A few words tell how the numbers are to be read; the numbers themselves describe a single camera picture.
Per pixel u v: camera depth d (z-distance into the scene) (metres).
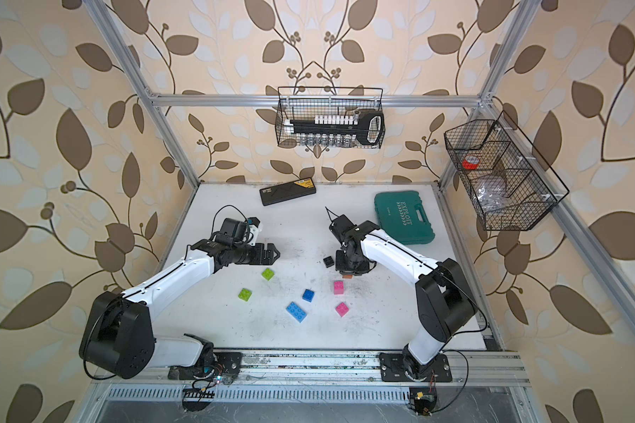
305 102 0.91
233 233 0.68
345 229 0.70
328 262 0.94
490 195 0.70
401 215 1.03
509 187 0.73
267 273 0.92
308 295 0.87
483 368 0.76
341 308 0.84
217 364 0.73
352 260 0.72
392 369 0.73
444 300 0.45
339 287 0.87
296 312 0.84
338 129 0.85
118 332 0.42
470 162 0.81
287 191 1.18
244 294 0.87
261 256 0.77
